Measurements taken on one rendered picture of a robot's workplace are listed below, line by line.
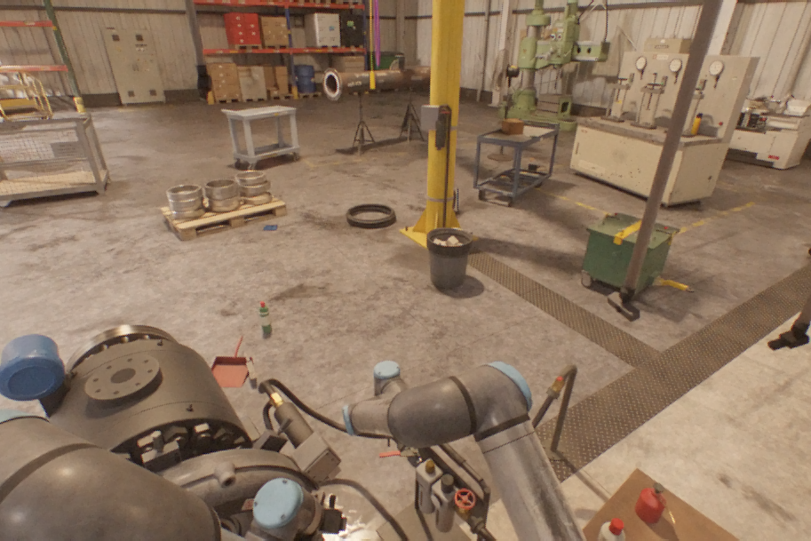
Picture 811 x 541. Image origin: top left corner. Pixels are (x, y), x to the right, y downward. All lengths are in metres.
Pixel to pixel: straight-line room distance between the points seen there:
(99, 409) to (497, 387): 1.26
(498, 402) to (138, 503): 0.60
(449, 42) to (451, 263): 1.90
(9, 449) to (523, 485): 0.70
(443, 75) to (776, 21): 8.07
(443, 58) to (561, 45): 7.48
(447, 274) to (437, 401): 2.86
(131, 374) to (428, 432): 1.12
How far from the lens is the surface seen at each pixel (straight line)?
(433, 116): 4.15
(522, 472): 0.86
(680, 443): 2.87
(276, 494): 0.98
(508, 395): 0.87
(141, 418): 1.57
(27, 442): 0.51
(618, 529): 1.52
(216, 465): 1.26
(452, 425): 0.83
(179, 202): 5.17
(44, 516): 0.45
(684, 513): 1.94
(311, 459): 1.40
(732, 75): 6.68
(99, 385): 1.71
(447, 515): 1.82
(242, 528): 1.59
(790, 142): 9.61
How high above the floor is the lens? 1.90
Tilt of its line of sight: 29 degrees down
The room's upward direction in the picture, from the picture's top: straight up
